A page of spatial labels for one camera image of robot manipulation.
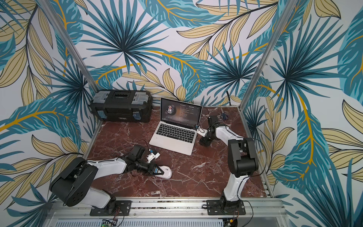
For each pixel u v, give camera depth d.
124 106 0.96
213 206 0.73
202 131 0.86
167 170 0.82
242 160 0.50
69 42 0.80
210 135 0.82
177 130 1.03
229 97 1.17
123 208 0.73
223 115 1.13
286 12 0.70
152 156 0.82
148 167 0.76
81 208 0.75
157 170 0.80
